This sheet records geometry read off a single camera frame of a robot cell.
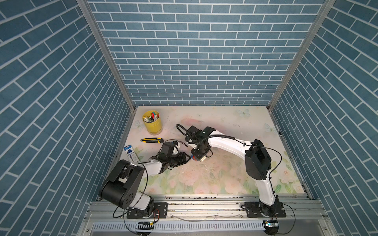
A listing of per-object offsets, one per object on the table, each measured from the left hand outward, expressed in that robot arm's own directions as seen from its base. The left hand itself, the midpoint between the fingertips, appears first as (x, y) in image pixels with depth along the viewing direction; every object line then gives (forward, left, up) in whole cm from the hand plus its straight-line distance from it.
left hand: (191, 160), depth 89 cm
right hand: (+1, -5, +3) cm, 6 cm away
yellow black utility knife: (+15, +23, -1) cm, 27 cm away
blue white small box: (+4, +38, -2) cm, 39 cm away
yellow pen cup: (+26, +27, +8) cm, 39 cm away
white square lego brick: (-3, -7, +7) cm, 11 cm away
